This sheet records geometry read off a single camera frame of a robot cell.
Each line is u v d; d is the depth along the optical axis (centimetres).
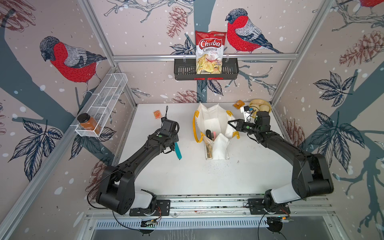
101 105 78
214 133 101
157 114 113
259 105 114
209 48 85
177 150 95
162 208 73
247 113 79
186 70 94
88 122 61
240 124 81
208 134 101
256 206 73
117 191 41
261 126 69
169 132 66
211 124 105
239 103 121
